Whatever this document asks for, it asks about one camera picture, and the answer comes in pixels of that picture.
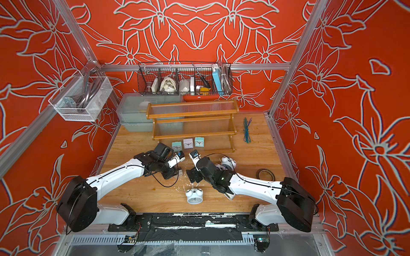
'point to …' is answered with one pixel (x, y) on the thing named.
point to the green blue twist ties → (246, 137)
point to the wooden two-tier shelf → (183, 120)
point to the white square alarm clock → (188, 143)
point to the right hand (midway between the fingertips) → (190, 166)
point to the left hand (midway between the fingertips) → (175, 168)
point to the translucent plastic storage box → (132, 110)
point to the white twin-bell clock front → (194, 196)
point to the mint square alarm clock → (176, 146)
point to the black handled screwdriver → (205, 82)
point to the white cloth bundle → (168, 86)
